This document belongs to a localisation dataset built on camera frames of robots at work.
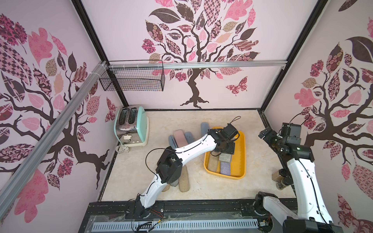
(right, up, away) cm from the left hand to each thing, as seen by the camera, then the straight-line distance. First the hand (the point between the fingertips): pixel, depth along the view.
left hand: (228, 151), depth 83 cm
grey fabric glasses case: (-31, -17, -4) cm, 36 cm away
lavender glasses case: (-1, -10, +2) cm, 10 cm away
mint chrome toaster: (-59, +15, +6) cm, 61 cm away
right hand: (+18, +11, -9) cm, 23 cm away
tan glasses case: (-8, -7, +5) cm, 11 cm away
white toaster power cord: (-69, -1, +11) cm, 70 cm away
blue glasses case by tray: (-12, +13, +23) cm, 29 cm away
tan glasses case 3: (-26, -16, -2) cm, 31 cm away
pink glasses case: (-29, +6, +13) cm, 33 cm away
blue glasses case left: (-34, +4, +12) cm, 36 cm away
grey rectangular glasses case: (-3, -2, -4) cm, 5 cm away
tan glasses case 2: (-36, -20, -4) cm, 41 cm away
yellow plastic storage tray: (+8, -9, +6) cm, 14 cm away
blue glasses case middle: (-23, +7, +16) cm, 29 cm away
